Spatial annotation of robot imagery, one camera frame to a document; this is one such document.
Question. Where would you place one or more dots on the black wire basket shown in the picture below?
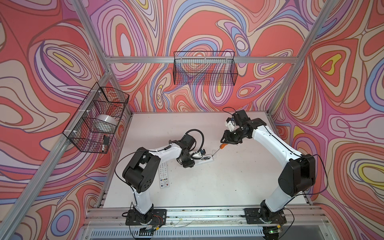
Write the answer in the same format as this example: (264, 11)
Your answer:
(205, 68)
(84, 131)

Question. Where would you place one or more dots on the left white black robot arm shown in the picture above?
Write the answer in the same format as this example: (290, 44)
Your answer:
(141, 170)

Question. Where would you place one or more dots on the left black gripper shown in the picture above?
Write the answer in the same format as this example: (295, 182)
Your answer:
(190, 164)

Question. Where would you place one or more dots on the black wire basket back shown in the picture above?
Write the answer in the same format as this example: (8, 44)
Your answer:
(205, 68)

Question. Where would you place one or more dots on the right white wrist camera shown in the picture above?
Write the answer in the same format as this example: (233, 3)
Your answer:
(230, 124)

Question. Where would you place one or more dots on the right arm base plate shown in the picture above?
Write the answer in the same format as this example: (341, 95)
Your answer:
(264, 216)

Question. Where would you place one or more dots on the aluminium front rail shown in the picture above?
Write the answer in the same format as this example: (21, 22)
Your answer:
(298, 215)

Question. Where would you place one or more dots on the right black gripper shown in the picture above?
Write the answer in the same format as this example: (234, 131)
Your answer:
(227, 139)

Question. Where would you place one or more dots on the orange black screwdriver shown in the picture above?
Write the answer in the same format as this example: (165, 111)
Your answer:
(220, 148)

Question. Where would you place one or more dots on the black wire basket left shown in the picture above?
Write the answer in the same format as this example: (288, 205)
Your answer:
(84, 131)

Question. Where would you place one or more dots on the white remote control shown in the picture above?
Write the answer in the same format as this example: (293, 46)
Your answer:
(163, 176)
(204, 159)

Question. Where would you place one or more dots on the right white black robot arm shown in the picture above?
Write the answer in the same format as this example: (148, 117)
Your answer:
(298, 170)

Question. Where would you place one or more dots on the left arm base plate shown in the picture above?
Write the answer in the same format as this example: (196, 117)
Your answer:
(156, 217)

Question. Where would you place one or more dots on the white tape roll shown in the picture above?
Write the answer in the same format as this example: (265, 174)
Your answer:
(107, 119)

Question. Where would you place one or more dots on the small black item in basket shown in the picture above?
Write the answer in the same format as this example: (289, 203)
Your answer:
(106, 141)

